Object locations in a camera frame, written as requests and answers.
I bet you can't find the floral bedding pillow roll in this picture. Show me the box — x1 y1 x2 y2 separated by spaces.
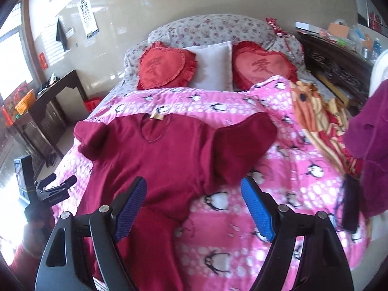
124 14 306 77

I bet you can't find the white square pillow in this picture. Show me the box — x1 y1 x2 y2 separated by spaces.
186 41 234 92

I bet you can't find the dark carved wooden headboard cabinet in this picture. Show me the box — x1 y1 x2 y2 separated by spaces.
296 30 373 116

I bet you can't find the red wall sticker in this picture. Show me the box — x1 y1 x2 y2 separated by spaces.
38 52 48 71

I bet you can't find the right red heart pillow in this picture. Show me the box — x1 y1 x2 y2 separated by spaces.
232 41 298 91

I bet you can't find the left red heart pillow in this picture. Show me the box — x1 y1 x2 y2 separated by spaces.
137 41 197 90

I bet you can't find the pink penguin blanket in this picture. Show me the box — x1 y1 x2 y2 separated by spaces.
48 75 369 291

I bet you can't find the dark wooden desk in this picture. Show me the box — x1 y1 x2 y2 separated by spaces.
13 69 89 158

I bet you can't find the window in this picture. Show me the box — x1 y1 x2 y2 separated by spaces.
0 2 33 100

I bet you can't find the red heart pillow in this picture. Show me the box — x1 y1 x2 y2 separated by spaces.
137 41 197 90
232 41 298 91

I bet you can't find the orange striped cartoon blanket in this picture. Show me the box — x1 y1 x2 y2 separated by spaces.
289 81 363 178

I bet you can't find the dark red knit garment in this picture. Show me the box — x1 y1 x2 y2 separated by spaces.
74 112 277 290

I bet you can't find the orange plastic basket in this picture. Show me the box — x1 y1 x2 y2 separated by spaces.
15 89 36 115

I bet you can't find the dark cloth hanging on wall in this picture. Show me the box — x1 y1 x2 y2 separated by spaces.
56 18 68 52

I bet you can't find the operator left hand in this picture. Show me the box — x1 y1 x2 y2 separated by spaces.
8 208 57 283

